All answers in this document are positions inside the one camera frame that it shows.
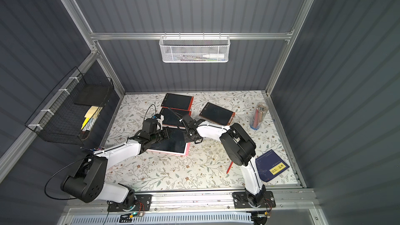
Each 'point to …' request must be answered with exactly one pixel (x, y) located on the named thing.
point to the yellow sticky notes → (89, 114)
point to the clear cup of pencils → (260, 111)
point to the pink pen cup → (98, 148)
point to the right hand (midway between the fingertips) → (189, 137)
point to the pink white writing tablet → (176, 144)
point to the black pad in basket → (92, 95)
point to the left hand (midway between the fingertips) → (174, 131)
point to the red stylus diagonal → (229, 166)
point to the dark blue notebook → (270, 164)
